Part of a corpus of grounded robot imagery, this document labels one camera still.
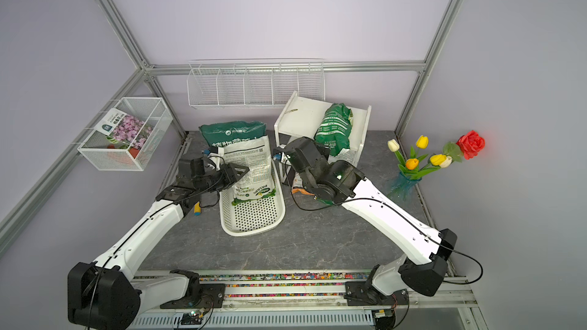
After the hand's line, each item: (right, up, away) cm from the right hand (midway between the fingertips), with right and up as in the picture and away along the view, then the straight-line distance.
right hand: (319, 143), depth 67 cm
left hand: (-24, -9, +10) cm, 28 cm away
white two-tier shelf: (-7, +10, +12) cm, 17 cm away
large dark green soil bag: (-35, +4, +12) cm, 37 cm away
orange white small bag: (-5, -18, +26) cm, 32 cm away
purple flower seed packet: (-63, +5, +7) cm, 64 cm away
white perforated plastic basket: (-24, -28, +24) cm, 45 cm away
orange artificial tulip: (+29, -6, +3) cm, 30 cm away
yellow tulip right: (+38, -5, +4) cm, 38 cm away
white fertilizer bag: (-26, +1, +15) cm, 30 cm away
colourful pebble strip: (+4, -48, +10) cm, 49 cm away
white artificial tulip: (+27, -1, +11) cm, 29 cm away
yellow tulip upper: (+36, +1, +10) cm, 37 cm away
